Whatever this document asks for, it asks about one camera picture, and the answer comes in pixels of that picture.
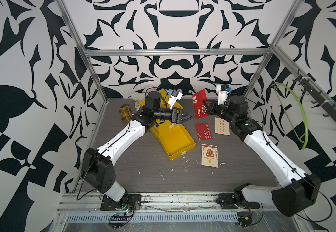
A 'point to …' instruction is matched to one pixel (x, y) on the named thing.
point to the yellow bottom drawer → (174, 137)
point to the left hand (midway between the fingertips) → (189, 112)
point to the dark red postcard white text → (200, 108)
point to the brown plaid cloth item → (126, 112)
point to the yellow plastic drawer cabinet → (160, 123)
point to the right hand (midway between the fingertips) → (203, 98)
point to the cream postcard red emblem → (209, 155)
